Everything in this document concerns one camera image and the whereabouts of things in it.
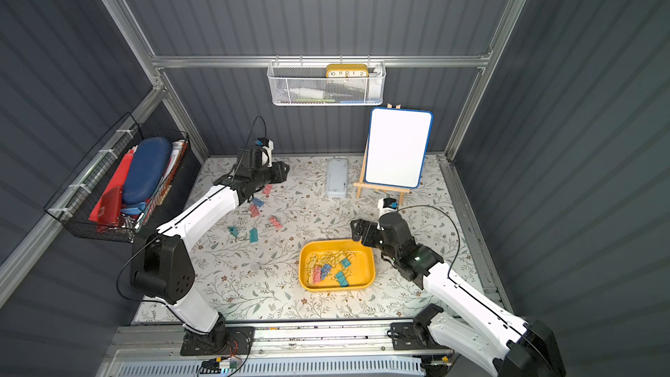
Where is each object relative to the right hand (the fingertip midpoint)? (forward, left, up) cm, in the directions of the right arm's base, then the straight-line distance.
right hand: (366, 224), depth 79 cm
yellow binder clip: (-7, +18, -15) cm, 24 cm away
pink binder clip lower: (+7, +32, -12) cm, 35 cm away
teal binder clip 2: (-12, +7, -15) cm, 20 cm away
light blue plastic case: (+31, +10, -15) cm, 35 cm away
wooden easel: (+22, -16, -11) cm, 29 cm away
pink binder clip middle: (+15, +42, -15) cm, 47 cm away
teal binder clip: (+4, +46, -13) cm, 48 cm away
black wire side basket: (-7, +71, +19) cm, 74 cm away
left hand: (+20, +27, +5) cm, 34 cm away
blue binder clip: (-9, +13, -14) cm, 21 cm away
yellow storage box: (-7, +10, -15) cm, 20 cm away
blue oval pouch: (+9, +63, +16) cm, 66 cm away
